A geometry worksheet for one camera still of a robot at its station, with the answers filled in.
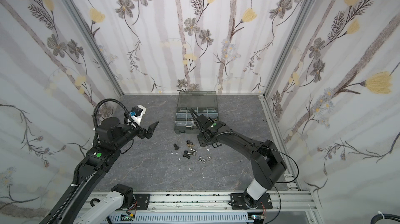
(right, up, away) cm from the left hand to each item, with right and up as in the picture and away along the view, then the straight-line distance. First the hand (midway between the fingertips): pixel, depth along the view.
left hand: (149, 115), depth 69 cm
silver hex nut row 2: (+28, -26, +19) cm, 42 cm away
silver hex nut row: (+25, -27, +17) cm, 40 cm away
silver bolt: (+15, -9, +32) cm, 36 cm away
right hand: (+26, -14, +16) cm, 34 cm away
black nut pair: (+15, -18, +26) cm, 35 cm away
